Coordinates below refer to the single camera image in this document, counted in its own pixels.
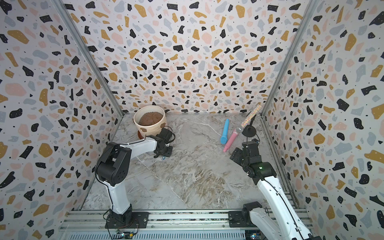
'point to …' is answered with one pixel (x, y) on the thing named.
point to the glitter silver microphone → (252, 114)
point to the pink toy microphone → (230, 140)
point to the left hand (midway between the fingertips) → (169, 151)
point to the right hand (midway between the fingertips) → (237, 154)
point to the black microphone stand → (250, 130)
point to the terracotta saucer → (139, 135)
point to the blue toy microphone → (224, 138)
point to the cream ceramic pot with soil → (150, 120)
